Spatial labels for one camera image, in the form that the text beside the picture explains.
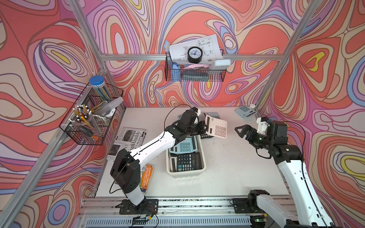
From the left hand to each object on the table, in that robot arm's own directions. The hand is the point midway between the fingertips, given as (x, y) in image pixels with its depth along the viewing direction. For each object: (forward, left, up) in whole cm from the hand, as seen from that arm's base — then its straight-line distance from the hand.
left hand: (210, 127), depth 77 cm
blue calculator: (+30, -9, -22) cm, 39 cm away
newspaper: (+6, +53, -21) cm, 57 cm away
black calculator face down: (-12, +10, -18) cm, 24 cm away
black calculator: (-2, +2, -6) cm, 7 cm away
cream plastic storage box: (-21, +14, -12) cm, 28 cm away
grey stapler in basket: (+5, +53, +10) cm, 54 cm away
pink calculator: (+2, -4, -3) cm, 5 cm away
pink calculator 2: (-12, +21, -20) cm, 31 cm away
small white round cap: (+42, -46, -25) cm, 67 cm away
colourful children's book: (-20, +36, -20) cm, 46 cm away
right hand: (-6, -15, 0) cm, 16 cm away
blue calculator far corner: (+33, -36, -22) cm, 54 cm away
